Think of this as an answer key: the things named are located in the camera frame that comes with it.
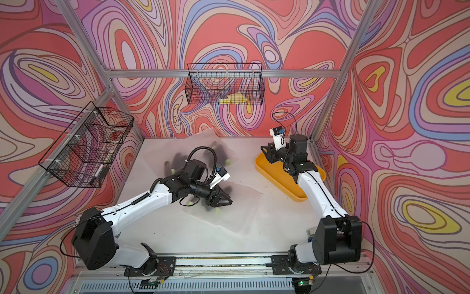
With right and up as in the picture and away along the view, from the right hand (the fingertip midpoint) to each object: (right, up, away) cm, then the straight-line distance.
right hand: (266, 149), depth 82 cm
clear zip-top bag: (-49, 0, +27) cm, 56 cm away
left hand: (-16, -21, -11) cm, 29 cm away
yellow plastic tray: (+7, -12, +14) cm, 20 cm away
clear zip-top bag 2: (-59, -5, +25) cm, 65 cm away
